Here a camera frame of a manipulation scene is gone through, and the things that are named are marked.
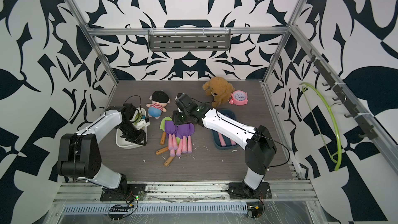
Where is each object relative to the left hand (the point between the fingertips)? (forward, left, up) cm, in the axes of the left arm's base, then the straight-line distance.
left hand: (139, 140), depth 85 cm
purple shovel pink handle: (-2, -45, -2) cm, 46 cm away
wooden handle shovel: (-5, -12, -2) cm, 14 cm away
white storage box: (+1, +11, -5) cm, 12 cm away
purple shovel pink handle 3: (+5, -25, -4) cm, 25 cm away
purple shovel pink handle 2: (+8, -16, -4) cm, 19 cm away
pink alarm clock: (+30, -61, -3) cm, 68 cm away
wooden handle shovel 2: (-11, -17, -2) cm, 20 cm away
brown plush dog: (+25, -46, +12) cm, 54 cm away
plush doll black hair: (+26, -8, +2) cm, 27 cm away
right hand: (+6, -20, +13) cm, 25 cm away
